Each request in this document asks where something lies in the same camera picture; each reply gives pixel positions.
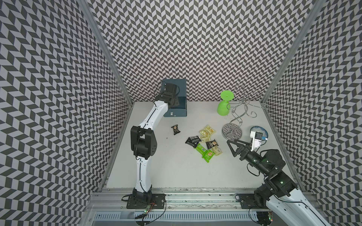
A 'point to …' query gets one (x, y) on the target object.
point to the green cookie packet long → (201, 149)
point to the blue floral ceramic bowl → (258, 129)
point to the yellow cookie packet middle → (204, 136)
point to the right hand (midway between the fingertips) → (229, 144)
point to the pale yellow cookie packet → (217, 150)
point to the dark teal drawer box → (180, 110)
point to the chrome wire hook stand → (233, 130)
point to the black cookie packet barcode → (193, 141)
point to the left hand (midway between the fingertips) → (172, 101)
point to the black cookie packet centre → (210, 144)
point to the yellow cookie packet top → (210, 129)
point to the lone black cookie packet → (176, 130)
